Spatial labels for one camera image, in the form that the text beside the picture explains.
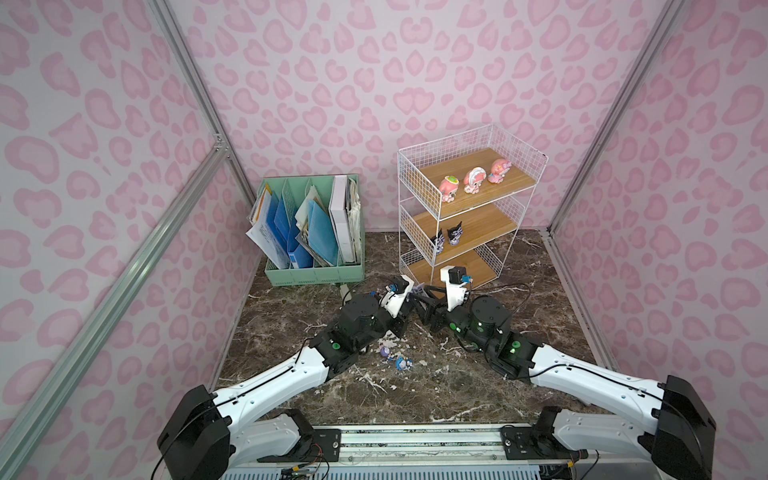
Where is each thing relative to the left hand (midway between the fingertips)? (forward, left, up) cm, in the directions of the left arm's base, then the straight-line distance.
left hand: (415, 295), depth 74 cm
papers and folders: (+26, +28, -6) cm, 39 cm away
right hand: (-2, 0, +3) cm, 3 cm away
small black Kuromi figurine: (+13, -7, +5) cm, 16 cm away
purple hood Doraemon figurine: (-5, +8, -22) cm, 24 cm away
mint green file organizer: (+44, +41, -3) cm, 61 cm away
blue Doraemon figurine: (-9, +3, -22) cm, 24 cm away
